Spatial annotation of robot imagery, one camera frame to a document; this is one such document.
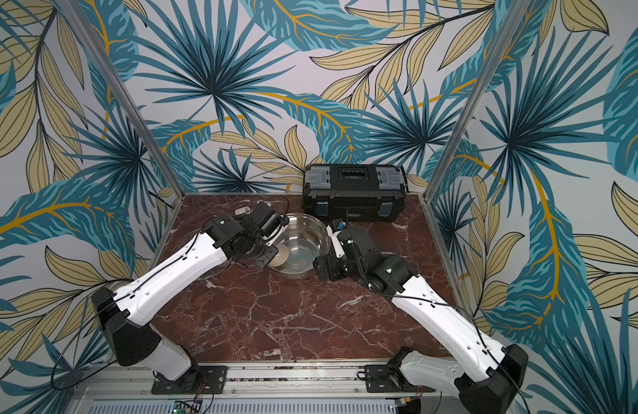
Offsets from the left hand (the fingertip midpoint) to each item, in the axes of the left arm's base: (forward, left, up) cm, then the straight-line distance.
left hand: (262, 254), depth 75 cm
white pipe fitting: (+32, +15, -17) cm, 39 cm away
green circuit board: (-35, +21, -24) cm, 48 cm away
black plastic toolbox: (+32, -30, -5) cm, 44 cm away
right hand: (-2, -19, +2) cm, 19 cm away
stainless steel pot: (+16, -12, -12) cm, 23 cm away
